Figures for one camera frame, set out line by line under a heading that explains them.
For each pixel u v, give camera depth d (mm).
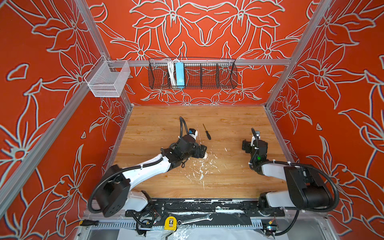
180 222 693
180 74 895
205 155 899
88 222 687
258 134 774
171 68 876
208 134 1011
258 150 689
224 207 743
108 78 941
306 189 437
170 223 679
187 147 619
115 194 412
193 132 726
